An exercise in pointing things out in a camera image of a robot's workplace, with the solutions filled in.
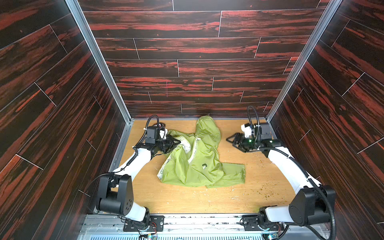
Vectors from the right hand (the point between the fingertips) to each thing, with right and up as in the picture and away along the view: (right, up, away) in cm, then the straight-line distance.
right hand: (231, 140), depth 83 cm
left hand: (-28, -1, +3) cm, 28 cm away
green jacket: (-19, -14, +15) cm, 28 cm away
